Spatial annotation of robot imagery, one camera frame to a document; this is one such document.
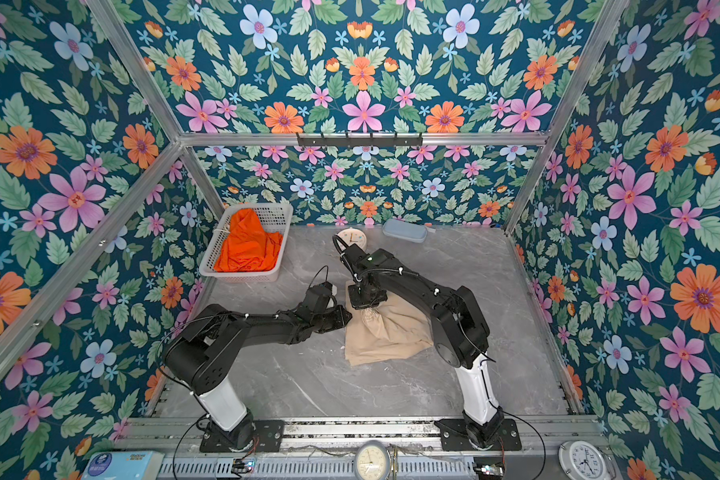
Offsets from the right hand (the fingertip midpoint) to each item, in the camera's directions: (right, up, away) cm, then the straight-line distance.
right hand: (361, 302), depth 89 cm
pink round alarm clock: (-5, +22, +26) cm, 34 cm away
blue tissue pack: (-52, -33, -23) cm, 65 cm away
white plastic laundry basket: (-37, +30, +29) cm, 55 cm away
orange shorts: (-42, +17, +16) cm, 48 cm away
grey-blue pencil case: (+16, +24, +30) cm, 42 cm away
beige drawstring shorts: (+9, -8, -3) cm, 13 cm away
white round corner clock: (+53, -33, -21) cm, 66 cm away
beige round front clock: (+4, -33, -21) cm, 40 cm away
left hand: (-2, -3, +3) cm, 5 cm away
